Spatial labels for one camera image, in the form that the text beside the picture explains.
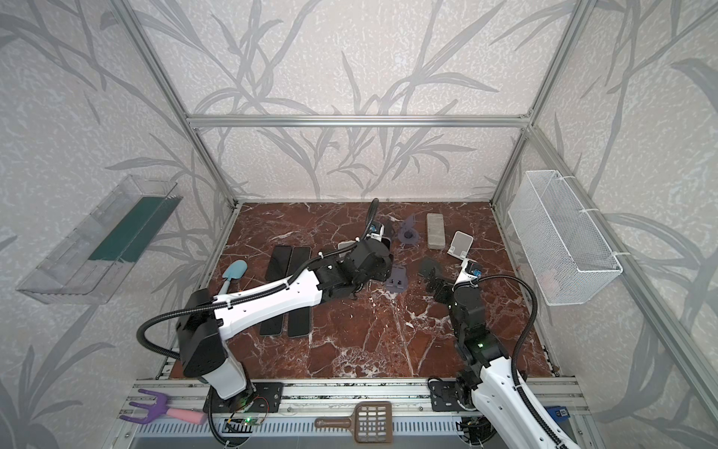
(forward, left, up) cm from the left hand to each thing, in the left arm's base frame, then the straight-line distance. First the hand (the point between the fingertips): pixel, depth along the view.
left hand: (384, 254), depth 79 cm
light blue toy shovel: (+7, +54, -22) cm, 58 cm away
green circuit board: (-37, +34, -21) cm, 55 cm away
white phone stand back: (+15, +14, -17) cm, 27 cm away
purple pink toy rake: (-35, +59, -22) cm, 72 cm away
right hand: (-3, -18, -3) cm, 19 cm away
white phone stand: (+14, -29, -15) cm, 35 cm away
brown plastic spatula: (-38, +3, -21) cm, 43 cm away
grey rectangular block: (+23, -21, -18) cm, 36 cm away
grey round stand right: (0, -5, -16) cm, 17 cm away
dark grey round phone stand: (+22, -11, -19) cm, 31 cm away
